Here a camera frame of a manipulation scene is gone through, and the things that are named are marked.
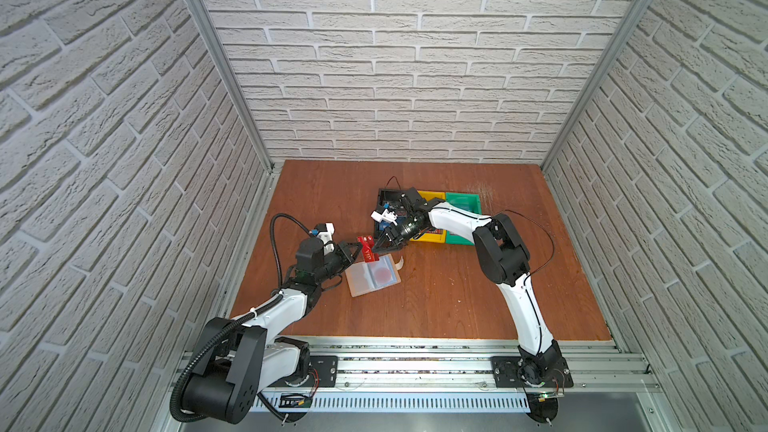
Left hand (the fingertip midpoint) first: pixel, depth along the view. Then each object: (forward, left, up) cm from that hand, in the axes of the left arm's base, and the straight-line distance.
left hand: (364, 242), depth 84 cm
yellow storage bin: (+6, -22, -8) cm, 24 cm away
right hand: (-1, -3, -3) cm, 5 cm away
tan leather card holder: (-7, +2, -11) cm, 13 cm away
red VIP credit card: (-1, -1, -2) cm, 3 cm away
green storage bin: (+25, -39, -14) cm, 48 cm away
